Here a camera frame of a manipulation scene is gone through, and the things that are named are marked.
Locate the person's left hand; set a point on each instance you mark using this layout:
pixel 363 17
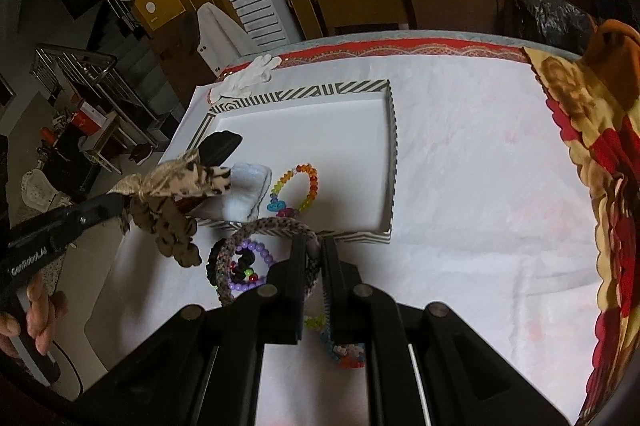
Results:
pixel 42 306

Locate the floral blanket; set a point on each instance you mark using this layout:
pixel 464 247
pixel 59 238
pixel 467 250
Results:
pixel 615 156

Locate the black scrunchie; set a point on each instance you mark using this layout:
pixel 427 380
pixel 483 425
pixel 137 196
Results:
pixel 215 266

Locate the black cloth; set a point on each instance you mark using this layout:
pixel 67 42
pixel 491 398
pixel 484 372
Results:
pixel 222 146

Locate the white cotton glove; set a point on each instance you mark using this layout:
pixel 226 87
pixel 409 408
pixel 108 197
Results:
pixel 245 78

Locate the striped cardboard tray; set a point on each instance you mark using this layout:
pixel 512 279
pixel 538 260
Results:
pixel 325 131

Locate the white tablecloth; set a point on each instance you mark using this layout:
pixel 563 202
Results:
pixel 475 181

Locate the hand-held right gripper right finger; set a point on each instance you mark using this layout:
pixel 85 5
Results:
pixel 331 286

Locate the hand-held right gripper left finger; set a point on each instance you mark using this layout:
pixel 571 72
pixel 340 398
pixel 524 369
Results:
pixel 300 286

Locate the red patterned tablecloth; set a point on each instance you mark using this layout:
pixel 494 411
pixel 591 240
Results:
pixel 400 51

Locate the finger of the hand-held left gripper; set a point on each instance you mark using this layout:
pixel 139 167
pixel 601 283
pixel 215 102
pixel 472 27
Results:
pixel 95 213

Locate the white jacket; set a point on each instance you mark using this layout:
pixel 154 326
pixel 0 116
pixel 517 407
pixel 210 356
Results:
pixel 220 36

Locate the black plastic bag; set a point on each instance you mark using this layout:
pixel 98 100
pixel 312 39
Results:
pixel 550 18

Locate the metal rack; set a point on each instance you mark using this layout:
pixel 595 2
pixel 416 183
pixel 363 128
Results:
pixel 95 71

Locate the leopard print scrunchie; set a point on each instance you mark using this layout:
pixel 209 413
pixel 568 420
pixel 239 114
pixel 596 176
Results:
pixel 170 186

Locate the brown shoes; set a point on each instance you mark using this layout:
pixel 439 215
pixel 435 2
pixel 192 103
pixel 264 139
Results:
pixel 140 153

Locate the red box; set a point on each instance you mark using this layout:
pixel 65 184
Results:
pixel 85 118

